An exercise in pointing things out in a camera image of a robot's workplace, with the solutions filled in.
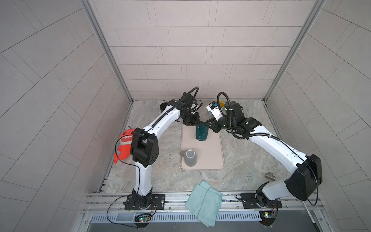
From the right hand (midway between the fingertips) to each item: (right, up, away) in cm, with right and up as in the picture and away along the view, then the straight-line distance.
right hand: (205, 122), depth 77 cm
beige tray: (+3, -19, +11) cm, 22 cm away
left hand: (-1, -1, +9) cm, 9 cm away
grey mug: (-8, -21, +3) cm, 23 cm away
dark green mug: (-1, -6, +8) cm, 10 cm away
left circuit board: (-29, -42, -12) cm, 53 cm away
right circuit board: (+29, -45, -9) cm, 54 cm away
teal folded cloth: (-1, -39, -7) cm, 40 cm away
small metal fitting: (+35, -29, +2) cm, 46 cm away
